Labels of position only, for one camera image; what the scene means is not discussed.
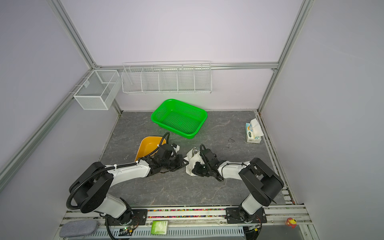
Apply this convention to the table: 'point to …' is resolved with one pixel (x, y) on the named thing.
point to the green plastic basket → (180, 118)
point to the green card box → (159, 227)
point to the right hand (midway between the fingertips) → (192, 172)
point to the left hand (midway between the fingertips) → (189, 165)
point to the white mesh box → (98, 90)
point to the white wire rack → (170, 77)
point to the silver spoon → (195, 150)
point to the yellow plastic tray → (148, 145)
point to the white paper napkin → (191, 159)
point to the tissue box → (253, 131)
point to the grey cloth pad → (78, 228)
